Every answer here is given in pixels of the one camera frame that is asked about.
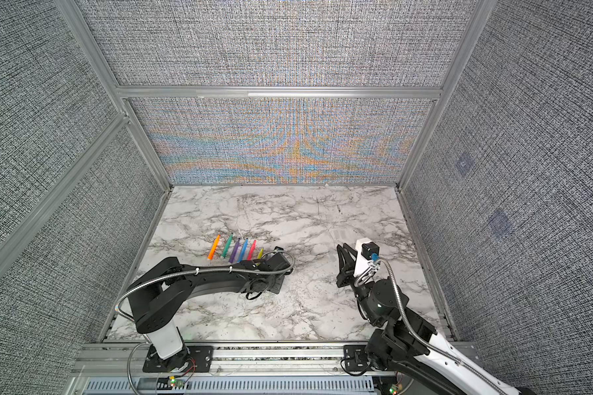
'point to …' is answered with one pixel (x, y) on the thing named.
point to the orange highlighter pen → (213, 247)
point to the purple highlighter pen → (234, 251)
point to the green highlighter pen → (227, 245)
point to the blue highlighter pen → (243, 251)
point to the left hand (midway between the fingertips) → (278, 276)
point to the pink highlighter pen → (251, 250)
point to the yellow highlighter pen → (260, 253)
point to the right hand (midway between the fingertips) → (342, 244)
